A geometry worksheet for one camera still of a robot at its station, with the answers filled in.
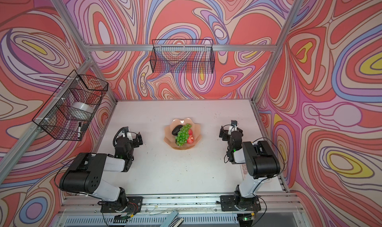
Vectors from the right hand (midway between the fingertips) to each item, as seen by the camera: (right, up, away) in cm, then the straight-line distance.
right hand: (229, 129), depth 96 cm
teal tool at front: (-34, -39, -28) cm, 59 cm away
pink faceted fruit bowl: (-39, -6, -2) cm, 40 cm away
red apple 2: (-26, -6, -5) cm, 27 cm away
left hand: (-62, -2, -4) cm, 62 cm away
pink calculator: (+5, -22, -12) cm, 26 cm away
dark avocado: (-35, -1, -1) cm, 35 cm away
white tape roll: (-78, +11, -26) cm, 83 cm away
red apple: (-26, -2, +2) cm, 26 cm away
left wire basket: (-89, +7, -29) cm, 93 cm away
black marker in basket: (-80, +2, -24) cm, 84 cm away
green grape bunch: (-30, -3, -9) cm, 32 cm away
